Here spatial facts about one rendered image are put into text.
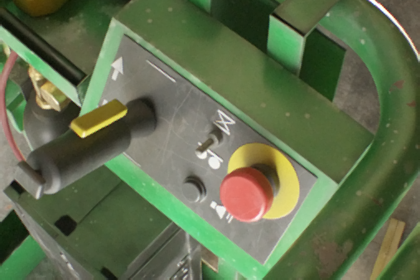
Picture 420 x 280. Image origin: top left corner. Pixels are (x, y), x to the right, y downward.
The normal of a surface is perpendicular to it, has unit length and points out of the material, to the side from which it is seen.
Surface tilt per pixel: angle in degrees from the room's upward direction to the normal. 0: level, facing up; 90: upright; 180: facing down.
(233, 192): 58
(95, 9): 0
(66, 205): 0
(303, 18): 0
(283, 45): 90
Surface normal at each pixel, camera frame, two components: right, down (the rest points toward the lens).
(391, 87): -0.72, -0.29
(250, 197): -0.56, 0.34
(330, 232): -0.14, -0.53
